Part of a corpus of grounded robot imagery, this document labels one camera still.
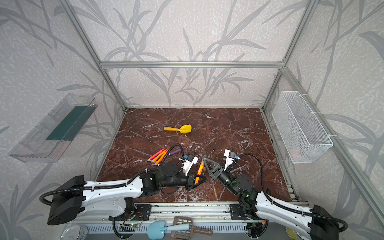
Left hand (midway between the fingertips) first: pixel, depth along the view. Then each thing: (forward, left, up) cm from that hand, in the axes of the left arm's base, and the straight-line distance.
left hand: (207, 176), depth 67 cm
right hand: (+7, +2, +5) cm, 9 cm away
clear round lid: (-20, +57, -13) cm, 62 cm away
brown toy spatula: (-21, +9, -18) cm, 29 cm away
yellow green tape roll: (-20, -37, -13) cm, 44 cm away
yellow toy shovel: (+40, +15, -20) cm, 47 cm away
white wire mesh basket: (+12, -40, +16) cm, 44 cm away
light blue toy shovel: (-19, +24, -18) cm, 35 cm away
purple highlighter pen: (+22, +20, -20) cm, 35 cm away
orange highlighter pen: (+17, +27, -19) cm, 37 cm away
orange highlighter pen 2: (+1, +3, +1) cm, 4 cm away
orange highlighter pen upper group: (+19, +29, -20) cm, 40 cm away
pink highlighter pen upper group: (+19, +32, -19) cm, 42 cm away
